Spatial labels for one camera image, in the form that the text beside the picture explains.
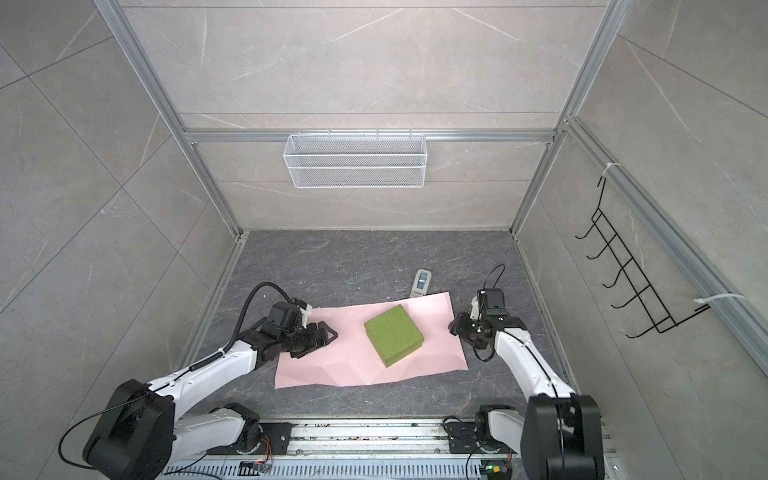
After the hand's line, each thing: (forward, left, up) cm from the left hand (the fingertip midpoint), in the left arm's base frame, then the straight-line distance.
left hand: (330, 332), depth 86 cm
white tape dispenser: (+18, -29, -3) cm, 34 cm away
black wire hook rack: (-13, -71, +28) cm, 78 cm away
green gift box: (-2, -19, +2) cm, 19 cm away
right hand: (+1, -37, 0) cm, 37 cm away
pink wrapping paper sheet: (-5, -6, -7) cm, 11 cm away
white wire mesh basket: (+53, -7, +23) cm, 58 cm away
